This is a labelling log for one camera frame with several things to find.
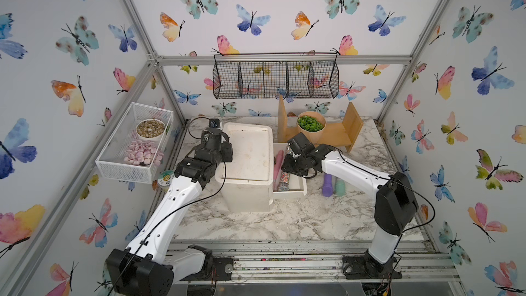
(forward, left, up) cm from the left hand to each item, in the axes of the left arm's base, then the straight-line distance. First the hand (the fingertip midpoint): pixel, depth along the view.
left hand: (226, 143), depth 77 cm
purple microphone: (-8, -41, -23) cm, 48 cm away
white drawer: (-10, -27, -16) cm, 33 cm away
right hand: (-2, -23, -13) cm, 26 cm away
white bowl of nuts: (+1, +25, +7) cm, 26 cm away
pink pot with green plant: (+15, -36, -7) cm, 39 cm away
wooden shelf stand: (+16, -48, -14) cm, 53 cm away
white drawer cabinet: (-17, -8, -2) cm, 19 cm away
